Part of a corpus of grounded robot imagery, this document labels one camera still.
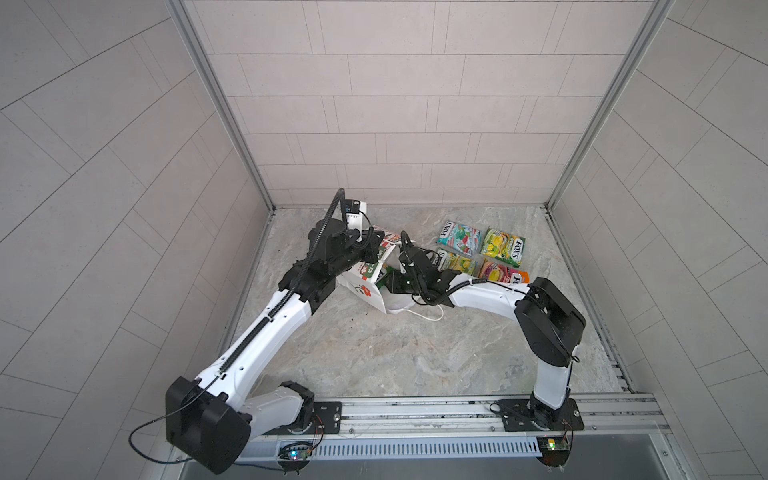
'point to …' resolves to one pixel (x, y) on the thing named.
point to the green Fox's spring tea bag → (451, 261)
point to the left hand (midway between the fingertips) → (390, 230)
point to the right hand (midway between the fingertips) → (382, 283)
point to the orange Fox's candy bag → (498, 272)
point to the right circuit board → (554, 443)
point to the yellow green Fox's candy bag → (503, 246)
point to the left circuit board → (295, 452)
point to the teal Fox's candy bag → (459, 237)
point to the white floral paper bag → (363, 278)
